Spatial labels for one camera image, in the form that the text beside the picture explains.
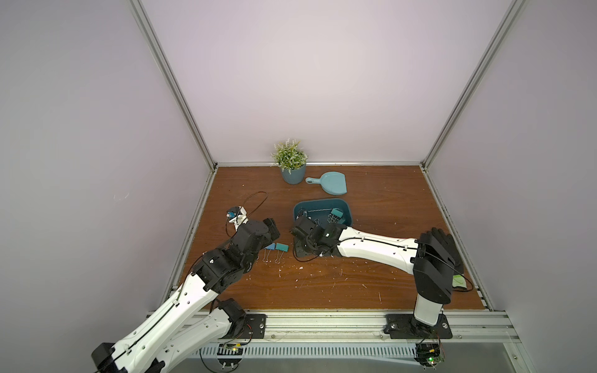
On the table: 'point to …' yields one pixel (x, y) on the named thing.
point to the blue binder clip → (267, 251)
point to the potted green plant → (291, 158)
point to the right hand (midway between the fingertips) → (297, 240)
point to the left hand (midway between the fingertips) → (269, 225)
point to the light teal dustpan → (332, 183)
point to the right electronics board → (427, 354)
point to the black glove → (447, 242)
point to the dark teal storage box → (324, 211)
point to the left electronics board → (229, 349)
